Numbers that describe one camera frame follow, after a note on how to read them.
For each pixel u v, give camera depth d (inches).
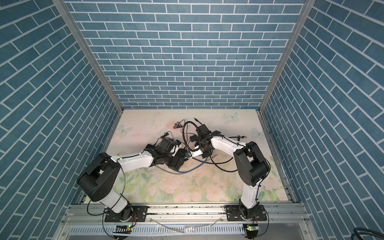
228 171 35.0
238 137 40.4
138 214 29.0
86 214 29.5
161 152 28.3
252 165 19.3
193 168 35.0
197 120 45.3
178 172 34.7
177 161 32.3
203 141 26.9
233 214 29.0
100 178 18.1
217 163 36.0
